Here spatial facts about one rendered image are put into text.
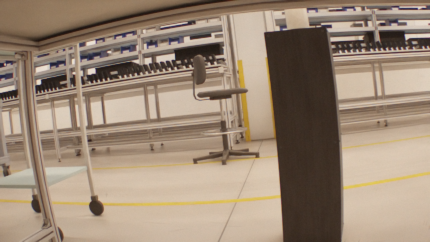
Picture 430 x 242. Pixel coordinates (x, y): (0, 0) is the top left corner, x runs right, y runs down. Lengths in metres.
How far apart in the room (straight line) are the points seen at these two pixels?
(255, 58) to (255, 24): 0.44
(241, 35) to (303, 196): 3.93
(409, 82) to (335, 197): 6.62
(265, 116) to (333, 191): 3.79
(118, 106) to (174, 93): 1.18
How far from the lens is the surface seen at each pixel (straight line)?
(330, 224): 1.65
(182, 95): 7.93
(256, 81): 5.32
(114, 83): 4.90
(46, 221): 1.75
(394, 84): 8.02
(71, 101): 5.95
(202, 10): 1.53
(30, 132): 1.71
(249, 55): 5.34
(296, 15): 1.66
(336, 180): 1.60
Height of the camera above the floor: 0.65
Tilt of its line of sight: 3 degrees down
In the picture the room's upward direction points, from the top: 6 degrees counter-clockwise
